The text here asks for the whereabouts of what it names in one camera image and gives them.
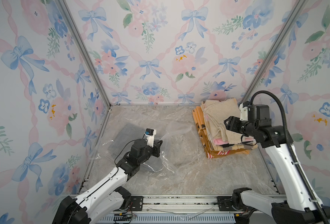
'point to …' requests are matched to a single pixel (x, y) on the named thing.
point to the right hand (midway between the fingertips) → (231, 121)
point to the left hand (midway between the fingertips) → (163, 141)
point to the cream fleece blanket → (216, 111)
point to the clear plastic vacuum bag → (118, 128)
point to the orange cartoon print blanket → (210, 153)
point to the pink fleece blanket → (220, 142)
